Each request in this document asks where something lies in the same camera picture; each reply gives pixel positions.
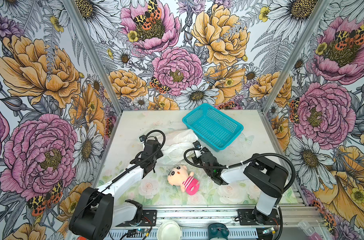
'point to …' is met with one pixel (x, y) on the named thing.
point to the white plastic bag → (176, 144)
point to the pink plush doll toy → (179, 176)
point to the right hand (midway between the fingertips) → (194, 149)
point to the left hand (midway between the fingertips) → (156, 152)
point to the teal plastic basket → (213, 127)
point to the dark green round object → (218, 230)
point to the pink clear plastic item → (309, 230)
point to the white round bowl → (169, 230)
